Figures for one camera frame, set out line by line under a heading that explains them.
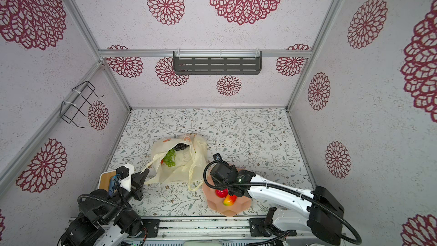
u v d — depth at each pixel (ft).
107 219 1.69
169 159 3.04
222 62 3.05
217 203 2.56
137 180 1.98
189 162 3.02
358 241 1.21
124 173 1.79
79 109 2.52
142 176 2.05
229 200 2.55
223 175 1.95
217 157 2.29
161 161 2.35
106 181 2.70
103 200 1.42
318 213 1.32
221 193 2.57
